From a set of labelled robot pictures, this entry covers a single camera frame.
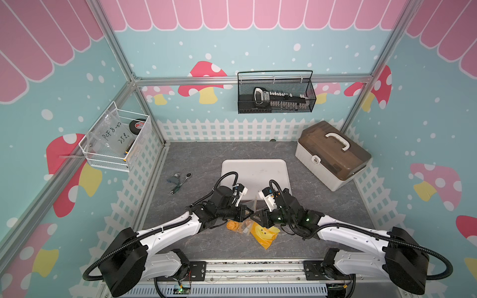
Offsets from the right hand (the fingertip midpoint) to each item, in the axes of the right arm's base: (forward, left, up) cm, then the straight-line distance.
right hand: (252, 216), depth 77 cm
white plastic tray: (+30, -3, -13) cm, 33 cm away
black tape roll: (+33, +51, +22) cm, 64 cm away
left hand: (0, 0, -1) cm, 1 cm away
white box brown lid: (+26, -37, +8) cm, 46 cm away
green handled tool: (+22, +39, -11) cm, 46 cm away
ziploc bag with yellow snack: (-5, -5, -8) cm, 11 cm away
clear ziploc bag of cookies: (-1, +4, -8) cm, 9 cm away
